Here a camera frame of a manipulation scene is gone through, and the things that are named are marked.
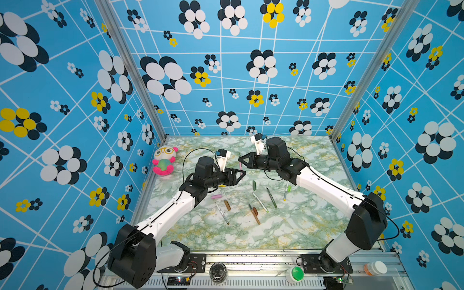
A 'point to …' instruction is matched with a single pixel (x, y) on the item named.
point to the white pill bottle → (375, 267)
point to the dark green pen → (271, 198)
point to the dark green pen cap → (254, 186)
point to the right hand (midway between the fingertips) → (239, 159)
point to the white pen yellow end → (285, 193)
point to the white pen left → (222, 212)
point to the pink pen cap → (216, 196)
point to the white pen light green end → (261, 203)
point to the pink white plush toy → (165, 157)
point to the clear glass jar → (218, 272)
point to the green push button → (295, 275)
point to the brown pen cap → (227, 205)
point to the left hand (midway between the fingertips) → (242, 171)
